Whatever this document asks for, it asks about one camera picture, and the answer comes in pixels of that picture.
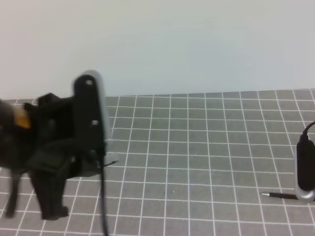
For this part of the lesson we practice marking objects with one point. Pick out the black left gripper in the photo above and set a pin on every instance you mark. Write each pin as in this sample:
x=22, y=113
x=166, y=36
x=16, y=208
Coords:
x=46, y=148

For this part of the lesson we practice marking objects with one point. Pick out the black pen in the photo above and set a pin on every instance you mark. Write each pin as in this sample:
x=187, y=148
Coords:
x=279, y=195

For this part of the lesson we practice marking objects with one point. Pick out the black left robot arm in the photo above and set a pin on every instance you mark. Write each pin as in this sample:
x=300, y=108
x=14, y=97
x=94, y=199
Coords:
x=7, y=154

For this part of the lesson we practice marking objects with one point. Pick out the grey grid tablecloth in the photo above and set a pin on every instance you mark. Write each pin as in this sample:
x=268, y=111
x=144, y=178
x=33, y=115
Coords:
x=202, y=164

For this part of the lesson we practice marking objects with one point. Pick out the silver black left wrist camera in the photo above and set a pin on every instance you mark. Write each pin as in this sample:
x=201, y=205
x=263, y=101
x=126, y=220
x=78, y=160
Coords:
x=91, y=119

